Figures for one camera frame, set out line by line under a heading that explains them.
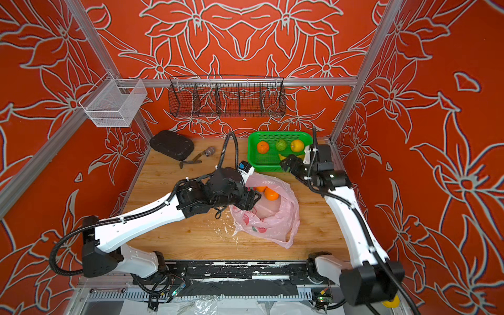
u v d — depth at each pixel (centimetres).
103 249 40
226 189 50
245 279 73
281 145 109
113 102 92
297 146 108
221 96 99
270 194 88
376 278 36
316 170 55
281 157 108
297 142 110
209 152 110
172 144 110
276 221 81
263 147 110
